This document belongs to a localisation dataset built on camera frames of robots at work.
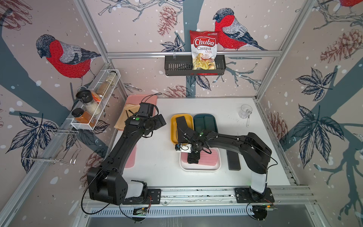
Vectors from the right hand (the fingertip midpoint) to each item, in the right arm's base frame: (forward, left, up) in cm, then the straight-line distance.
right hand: (190, 153), depth 87 cm
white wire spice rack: (+12, +47, +33) cm, 59 cm away
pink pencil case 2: (-6, +36, 0) cm, 37 cm away
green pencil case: (+21, -6, +2) cm, 22 cm away
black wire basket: (+60, +8, +26) cm, 65 cm away
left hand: (+11, +18, +18) cm, 28 cm away
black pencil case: (+20, +7, 0) cm, 21 cm away
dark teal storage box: (+29, -9, +3) cm, 30 cm away
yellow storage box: (+25, +1, +2) cm, 25 cm away
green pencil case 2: (+21, -13, +3) cm, 25 cm away
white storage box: (-9, -8, 0) cm, 12 cm away
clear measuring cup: (+35, -43, +1) cm, 55 cm away
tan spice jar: (+22, +51, +34) cm, 65 cm away
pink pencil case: (-5, -10, +3) cm, 11 cm away
